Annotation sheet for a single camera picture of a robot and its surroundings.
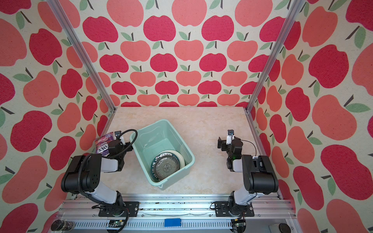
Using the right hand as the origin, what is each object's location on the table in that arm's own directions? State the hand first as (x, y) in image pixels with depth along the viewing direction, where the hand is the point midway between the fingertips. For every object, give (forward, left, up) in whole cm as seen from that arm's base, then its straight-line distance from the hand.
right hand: (229, 139), depth 94 cm
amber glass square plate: (-21, +38, -3) cm, 44 cm away
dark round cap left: (-54, +78, +3) cm, 95 cm away
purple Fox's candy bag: (-10, +85, -2) cm, 85 cm away
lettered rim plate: (-24, +46, -2) cm, 52 cm away
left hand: (-7, +67, 0) cm, 68 cm away
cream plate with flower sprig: (-13, +32, -3) cm, 35 cm away
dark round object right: (-45, -18, +3) cm, 49 cm away
